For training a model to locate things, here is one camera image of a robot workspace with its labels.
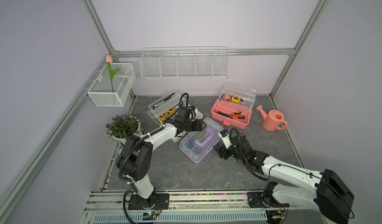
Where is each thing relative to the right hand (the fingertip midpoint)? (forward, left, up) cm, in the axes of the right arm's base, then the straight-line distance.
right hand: (218, 142), depth 83 cm
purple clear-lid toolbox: (-2, +13, 0) cm, 13 cm away
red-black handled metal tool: (+27, +40, +1) cm, 48 cm away
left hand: (+10, +9, +1) cm, 13 cm away
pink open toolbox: (+31, -15, -4) cm, 35 cm away
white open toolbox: (+25, +34, 0) cm, 43 cm away
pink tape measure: (+38, -10, -2) cm, 39 cm away
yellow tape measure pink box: (+35, -16, -2) cm, 39 cm away
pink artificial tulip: (+33, +62, +22) cm, 74 cm away
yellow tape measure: (+20, +34, -2) cm, 39 cm away
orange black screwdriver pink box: (+25, -17, -9) cm, 32 cm away
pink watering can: (+15, -36, -1) cm, 39 cm away
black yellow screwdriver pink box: (+25, -9, -8) cm, 28 cm away
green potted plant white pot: (+6, +53, +7) cm, 54 cm away
